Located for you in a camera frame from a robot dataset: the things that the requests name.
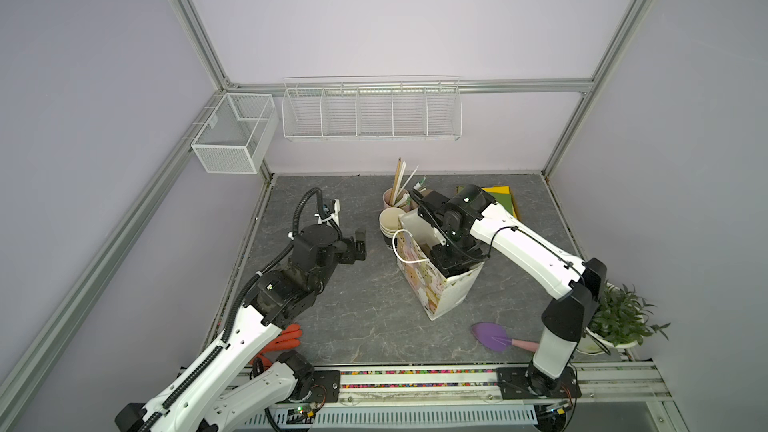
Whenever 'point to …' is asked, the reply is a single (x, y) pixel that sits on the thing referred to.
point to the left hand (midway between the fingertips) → (346, 231)
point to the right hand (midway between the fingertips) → (453, 270)
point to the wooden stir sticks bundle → (399, 174)
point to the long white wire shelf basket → (379, 108)
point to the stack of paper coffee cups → (389, 220)
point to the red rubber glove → (287, 339)
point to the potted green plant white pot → (618, 322)
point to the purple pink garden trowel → (494, 337)
